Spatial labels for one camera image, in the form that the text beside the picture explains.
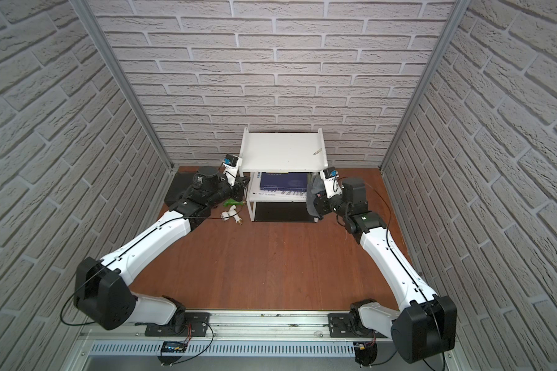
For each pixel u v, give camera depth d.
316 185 0.73
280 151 0.77
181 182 1.09
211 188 0.61
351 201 0.58
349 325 0.73
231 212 0.99
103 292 0.41
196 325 0.74
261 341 0.71
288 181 0.88
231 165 0.66
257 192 0.85
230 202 0.71
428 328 0.39
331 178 0.66
